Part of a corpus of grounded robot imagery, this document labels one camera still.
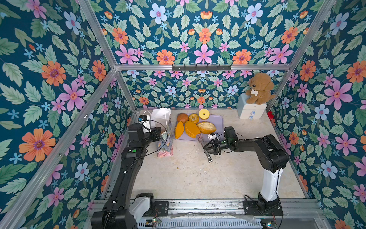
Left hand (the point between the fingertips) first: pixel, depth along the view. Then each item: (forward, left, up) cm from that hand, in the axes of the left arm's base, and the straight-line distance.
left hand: (160, 127), depth 77 cm
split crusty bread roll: (+12, -28, -20) cm, 36 cm away
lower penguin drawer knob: (+21, -65, -23) cm, 72 cm away
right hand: (-8, -25, -16) cm, 30 cm away
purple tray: (+22, -39, -25) cm, 51 cm away
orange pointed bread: (+12, -9, -21) cm, 26 cm away
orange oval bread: (+12, -18, -20) cm, 29 cm away
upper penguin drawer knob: (+21, -66, -18) cm, 71 cm away
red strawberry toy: (+24, -84, -26) cm, 91 cm away
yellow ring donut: (+26, -28, -21) cm, 44 cm away
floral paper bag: (+13, +2, -7) cm, 15 cm away
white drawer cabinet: (+23, -61, -16) cm, 67 cm away
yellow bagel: (+24, -20, -22) cm, 39 cm away
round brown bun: (+23, -11, -20) cm, 33 cm away
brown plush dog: (+22, -65, +4) cm, 68 cm away
